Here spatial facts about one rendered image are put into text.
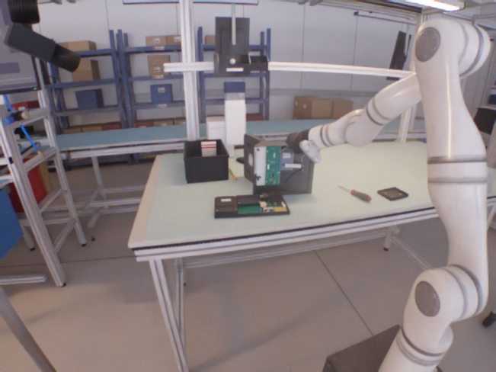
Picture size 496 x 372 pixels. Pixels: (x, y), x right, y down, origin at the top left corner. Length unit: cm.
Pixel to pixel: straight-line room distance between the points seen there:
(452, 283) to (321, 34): 535
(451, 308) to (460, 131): 27
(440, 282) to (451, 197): 14
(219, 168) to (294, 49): 440
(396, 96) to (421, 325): 45
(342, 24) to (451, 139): 548
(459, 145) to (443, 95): 8
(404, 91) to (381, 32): 580
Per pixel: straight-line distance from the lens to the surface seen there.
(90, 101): 482
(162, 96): 452
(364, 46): 614
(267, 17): 527
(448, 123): 48
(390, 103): 63
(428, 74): 51
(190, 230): 85
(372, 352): 78
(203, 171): 117
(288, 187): 109
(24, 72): 164
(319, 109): 451
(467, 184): 48
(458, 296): 51
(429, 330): 54
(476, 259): 53
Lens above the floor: 147
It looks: 24 degrees down
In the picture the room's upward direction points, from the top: straight up
